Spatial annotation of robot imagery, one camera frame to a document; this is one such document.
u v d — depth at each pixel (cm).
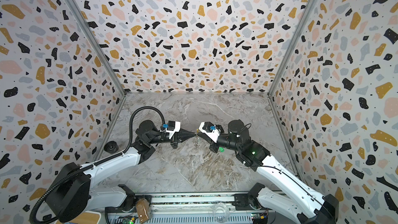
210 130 54
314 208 40
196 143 68
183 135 65
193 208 73
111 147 80
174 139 63
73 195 39
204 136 57
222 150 60
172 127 57
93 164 46
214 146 58
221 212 72
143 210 69
